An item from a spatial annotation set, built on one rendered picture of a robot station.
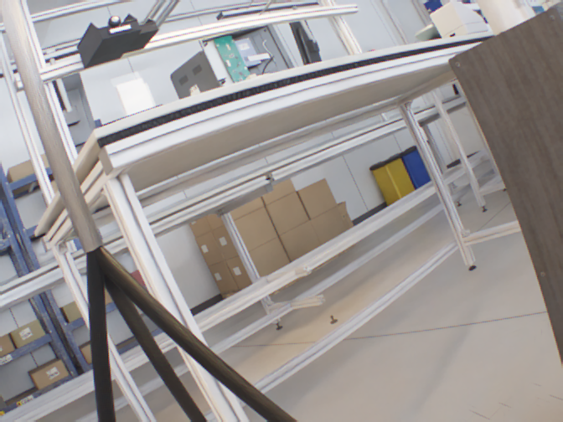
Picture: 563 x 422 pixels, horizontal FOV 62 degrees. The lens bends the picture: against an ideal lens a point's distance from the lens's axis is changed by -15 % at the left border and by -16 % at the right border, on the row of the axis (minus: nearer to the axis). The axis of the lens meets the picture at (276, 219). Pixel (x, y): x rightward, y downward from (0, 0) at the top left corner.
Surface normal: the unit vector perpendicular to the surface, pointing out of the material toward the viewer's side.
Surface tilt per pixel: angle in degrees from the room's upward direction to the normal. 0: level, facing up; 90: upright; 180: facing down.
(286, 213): 90
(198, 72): 90
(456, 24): 90
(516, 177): 90
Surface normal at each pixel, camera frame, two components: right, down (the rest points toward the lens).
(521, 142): -0.67, 0.33
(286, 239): 0.54, -0.21
